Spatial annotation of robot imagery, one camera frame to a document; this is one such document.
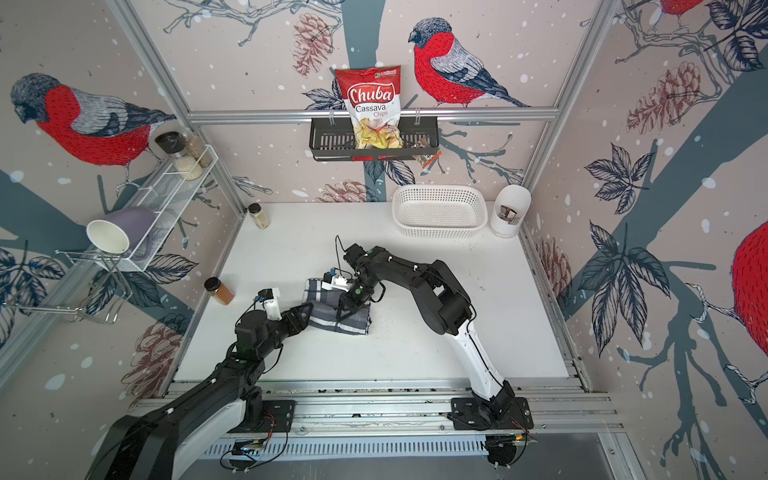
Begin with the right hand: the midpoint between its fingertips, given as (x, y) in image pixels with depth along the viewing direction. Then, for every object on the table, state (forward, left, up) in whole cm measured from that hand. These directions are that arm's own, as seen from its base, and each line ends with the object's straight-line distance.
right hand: (341, 316), depth 88 cm
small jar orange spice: (+4, +37, +5) cm, 38 cm away
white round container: (+41, -58, +8) cm, 71 cm away
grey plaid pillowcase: (+1, +4, +4) cm, 6 cm away
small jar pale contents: (+37, +37, +5) cm, 52 cm away
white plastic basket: (+47, -33, -1) cm, 57 cm away
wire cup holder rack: (-8, +53, +21) cm, 57 cm away
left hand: (+2, +8, +5) cm, 10 cm away
